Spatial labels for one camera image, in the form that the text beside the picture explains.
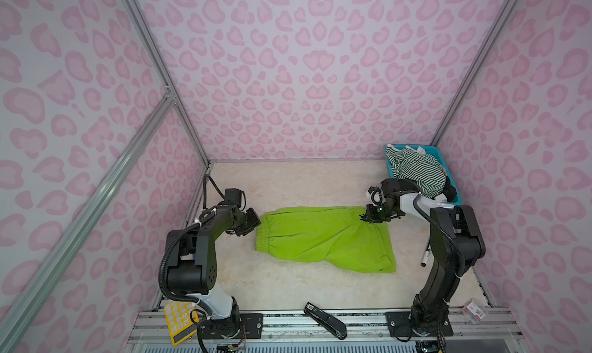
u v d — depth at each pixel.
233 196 0.77
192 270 0.46
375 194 0.90
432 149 1.11
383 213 0.84
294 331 0.72
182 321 0.73
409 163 1.03
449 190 0.94
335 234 0.90
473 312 0.73
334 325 0.69
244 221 0.81
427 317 0.63
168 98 0.90
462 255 0.49
